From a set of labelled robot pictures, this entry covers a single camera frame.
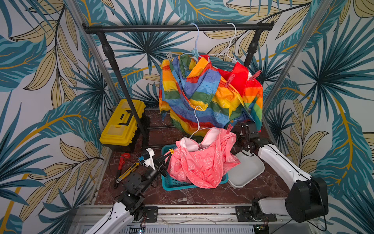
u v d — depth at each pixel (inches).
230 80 21.8
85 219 29.3
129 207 21.9
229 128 28.3
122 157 36.4
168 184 32.9
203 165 28.7
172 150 25.6
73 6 26.4
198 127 26.6
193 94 25.6
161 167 23.9
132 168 34.4
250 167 34.4
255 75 23.0
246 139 25.2
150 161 23.9
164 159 25.7
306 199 15.9
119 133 33.2
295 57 34.3
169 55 25.8
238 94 23.1
